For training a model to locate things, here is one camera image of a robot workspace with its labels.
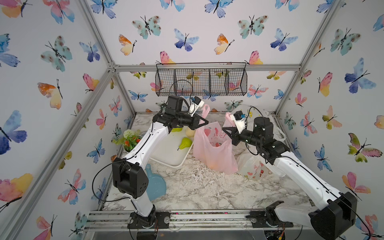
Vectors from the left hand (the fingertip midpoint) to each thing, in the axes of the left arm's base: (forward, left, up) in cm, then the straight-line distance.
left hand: (207, 120), depth 74 cm
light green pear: (+18, +21, -29) cm, 40 cm away
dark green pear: (+4, +13, -26) cm, 29 cm away
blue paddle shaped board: (-20, +28, -31) cm, 47 cm away
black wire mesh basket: (+37, +2, -1) cm, 37 cm away
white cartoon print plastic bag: (-15, -26, -22) cm, 37 cm away
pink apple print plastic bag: (-13, -2, -2) cm, 13 cm away
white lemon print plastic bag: (+29, -37, -25) cm, 54 cm away
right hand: (-4, -9, 0) cm, 10 cm away
